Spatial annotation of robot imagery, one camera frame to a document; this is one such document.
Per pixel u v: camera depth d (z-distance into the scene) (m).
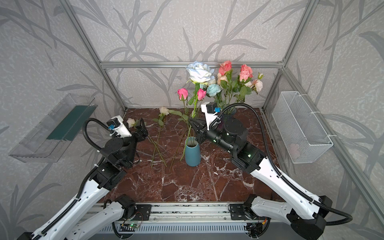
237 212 0.73
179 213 0.75
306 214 0.38
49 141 0.64
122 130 0.55
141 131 0.60
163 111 1.15
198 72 0.40
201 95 0.68
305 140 0.60
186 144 0.76
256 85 0.82
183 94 0.68
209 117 0.48
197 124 0.52
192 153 0.78
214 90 0.78
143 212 0.73
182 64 0.95
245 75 0.75
